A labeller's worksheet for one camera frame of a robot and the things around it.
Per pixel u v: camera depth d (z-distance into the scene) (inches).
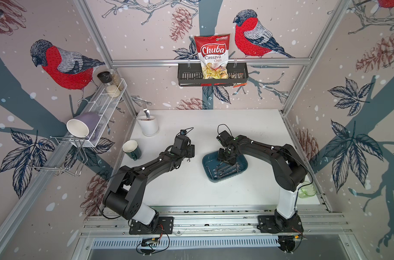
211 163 37.0
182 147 28.0
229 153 30.6
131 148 37.1
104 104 32.7
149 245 27.8
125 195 17.2
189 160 37.4
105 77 30.6
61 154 23.0
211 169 35.8
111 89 32.8
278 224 26.0
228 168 36.1
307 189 33.0
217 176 34.6
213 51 31.5
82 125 24.0
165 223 28.8
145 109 42.0
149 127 40.1
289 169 19.7
